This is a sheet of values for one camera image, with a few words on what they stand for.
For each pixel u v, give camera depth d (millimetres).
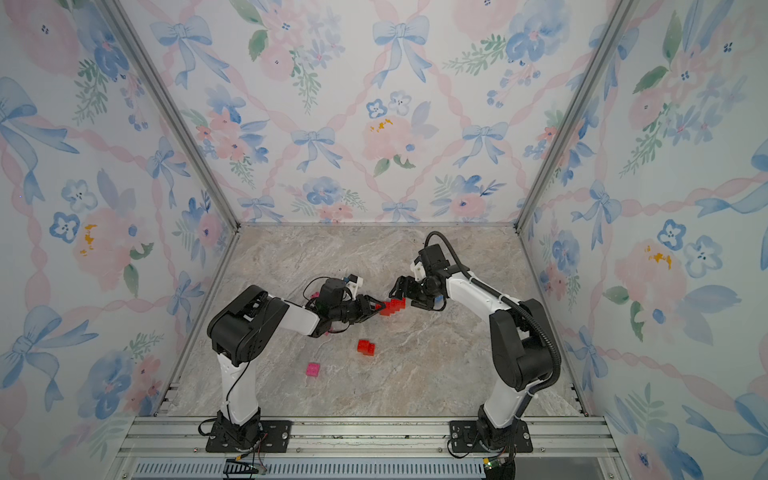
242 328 551
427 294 780
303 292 1030
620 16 689
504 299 516
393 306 899
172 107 858
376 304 921
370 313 876
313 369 833
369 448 732
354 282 924
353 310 855
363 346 865
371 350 865
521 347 472
